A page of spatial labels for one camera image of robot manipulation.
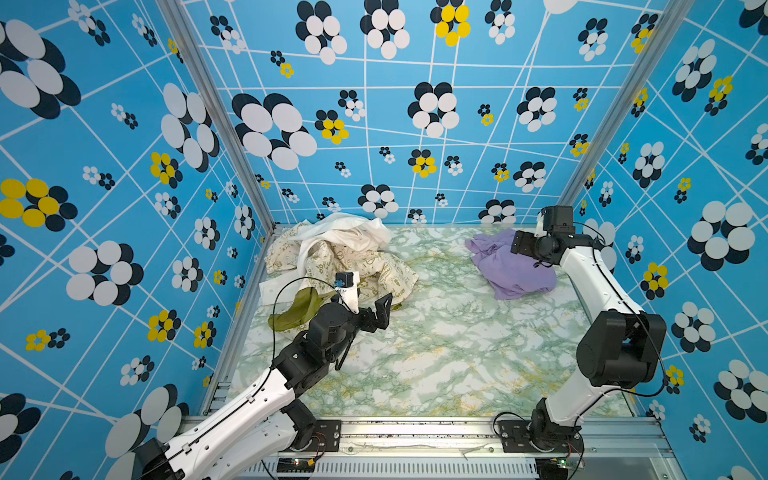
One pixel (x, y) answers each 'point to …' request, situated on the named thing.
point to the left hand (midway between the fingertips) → (379, 293)
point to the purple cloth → (511, 275)
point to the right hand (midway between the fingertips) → (530, 245)
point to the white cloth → (337, 229)
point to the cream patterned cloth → (380, 273)
